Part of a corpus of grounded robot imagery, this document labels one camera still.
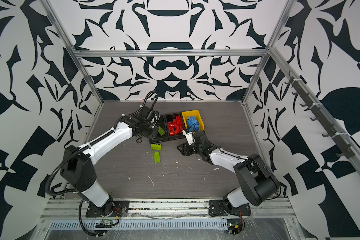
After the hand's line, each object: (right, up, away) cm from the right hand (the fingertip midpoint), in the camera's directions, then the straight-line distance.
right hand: (182, 144), depth 88 cm
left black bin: (-12, +12, +11) cm, 20 cm away
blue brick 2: (+9, +11, +12) cm, 19 cm away
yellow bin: (+8, +19, +17) cm, 27 cm away
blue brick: (+6, +13, +15) cm, 21 cm away
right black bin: (-8, +15, +16) cm, 23 cm away
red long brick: (-6, +9, +11) cm, 15 cm away
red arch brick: (-1, +9, +13) cm, 16 cm away
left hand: (-15, +9, -3) cm, 18 cm away
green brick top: (-16, -3, +6) cm, 17 cm away
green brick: (-15, -8, +3) cm, 17 cm away
